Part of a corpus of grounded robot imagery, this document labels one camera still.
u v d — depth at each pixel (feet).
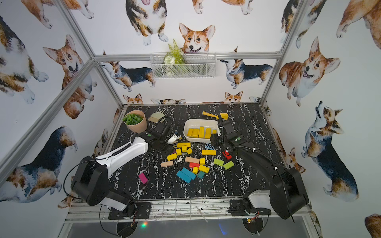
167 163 2.95
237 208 2.41
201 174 2.79
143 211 2.41
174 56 2.68
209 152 3.06
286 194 1.36
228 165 2.89
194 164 2.89
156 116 3.72
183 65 2.82
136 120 3.17
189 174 2.76
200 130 3.38
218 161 2.95
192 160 2.96
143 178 2.76
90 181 1.41
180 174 2.80
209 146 3.12
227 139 2.11
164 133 2.31
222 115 3.71
